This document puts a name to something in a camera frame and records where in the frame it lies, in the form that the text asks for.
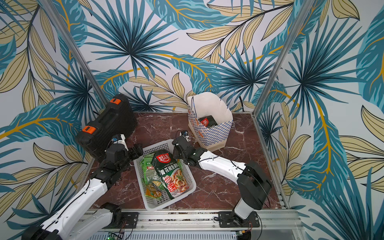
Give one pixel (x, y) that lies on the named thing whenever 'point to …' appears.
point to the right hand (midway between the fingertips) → (177, 148)
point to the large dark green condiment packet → (171, 172)
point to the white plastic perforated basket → (155, 203)
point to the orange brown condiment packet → (152, 190)
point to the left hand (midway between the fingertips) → (137, 147)
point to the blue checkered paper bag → (210, 120)
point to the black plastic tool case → (118, 118)
